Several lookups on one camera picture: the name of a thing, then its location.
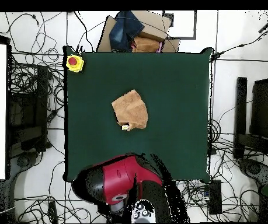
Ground folded tan towel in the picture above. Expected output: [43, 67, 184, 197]
[111, 89, 149, 132]

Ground dark green table cloth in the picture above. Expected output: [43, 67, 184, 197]
[62, 45, 215, 184]

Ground tan towel in box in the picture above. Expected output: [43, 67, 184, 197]
[131, 36, 162, 54]

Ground yellow emergency stop button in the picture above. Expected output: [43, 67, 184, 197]
[65, 54, 85, 74]

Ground blue denim jeans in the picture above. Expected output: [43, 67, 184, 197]
[109, 10, 145, 53]

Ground brown cardboard box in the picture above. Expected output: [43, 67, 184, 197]
[96, 10, 182, 54]

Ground black power adapter brick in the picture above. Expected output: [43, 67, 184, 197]
[208, 180, 223, 215]

